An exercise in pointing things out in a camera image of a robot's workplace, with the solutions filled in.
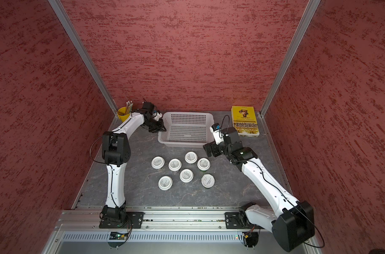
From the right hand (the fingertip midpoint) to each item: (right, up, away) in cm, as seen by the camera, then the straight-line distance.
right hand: (211, 145), depth 80 cm
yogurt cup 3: (-11, -8, +10) cm, 17 cm away
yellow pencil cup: (-60, +20, +30) cm, 70 cm away
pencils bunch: (-53, +23, +23) cm, 62 cm away
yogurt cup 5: (-13, -16, +3) cm, 21 cm away
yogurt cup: (-30, -10, +7) cm, 32 cm away
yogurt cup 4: (-4, -11, +7) cm, 14 cm away
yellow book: (+27, +14, +30) cm, 43 cm away
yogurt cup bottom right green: (-2, -19, +1) cm, 19 cm away
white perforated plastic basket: (-15, +8, +30) cm, 34 cm away
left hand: (-29, +6, +21) cm, 36 cm away
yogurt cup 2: (-20, -11, +6) cm, 24 cm away
